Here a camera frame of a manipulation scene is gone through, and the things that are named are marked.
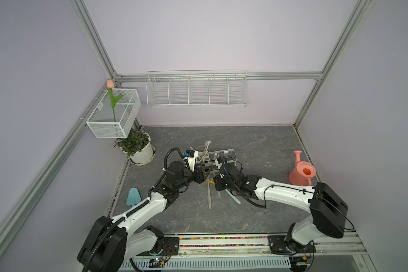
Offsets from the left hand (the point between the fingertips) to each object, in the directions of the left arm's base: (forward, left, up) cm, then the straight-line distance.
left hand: (209, 167), depth 79 cm
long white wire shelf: (+47, +4, +12) cm, 49 cm away
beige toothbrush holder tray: (+10, -1, -7) cm, 13 cm away
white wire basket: (+21, +50, +13) cm, 56 cm away
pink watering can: (-2, -48, -6) cm, 48 cm away
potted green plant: (+16, +37, -2) cm, 40 cm away
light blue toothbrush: (-9, -12, -15) cm, 22 cm away
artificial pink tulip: (+34, +46, +16) cm, 59 cm away
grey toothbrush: (-9, 0, -18) cm, 20 cm away
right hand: (-2, -2, -7) cm, 8 cm away
